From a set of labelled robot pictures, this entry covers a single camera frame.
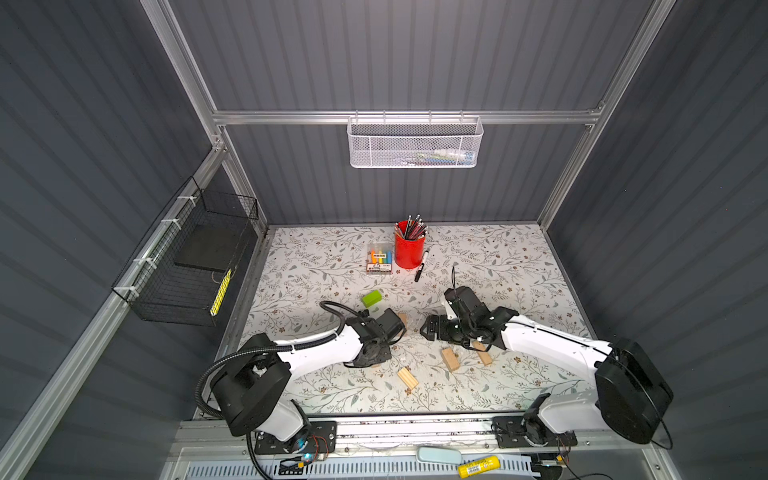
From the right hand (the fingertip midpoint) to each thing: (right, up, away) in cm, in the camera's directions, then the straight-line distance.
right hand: (433, 334), depth 84 cm
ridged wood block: (-7, -12, -2) cm, 14 cm away
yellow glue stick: (+8, -26, -16) cm, 32 cm away
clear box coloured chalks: (-17, +22, +24) cm, 36 cm away
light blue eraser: (-1, -24, -15) cm, 29 cm away
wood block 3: (+15, -7, +2) cm, 17 cm away
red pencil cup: (-6, +27, +15) cm, 31 cm away
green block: (-18, +8, +15) cm, 25 cm away
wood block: (-8, +3, +10) cm, 13 cm away
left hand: (-15, -6, +1) cm, 16 cm away
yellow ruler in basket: (-52, +14, -16) cm, 56 cm away
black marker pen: (-1, +18, +23) cm, 29 cm away
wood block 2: (+5, -7, 0) cm, 9 cm away
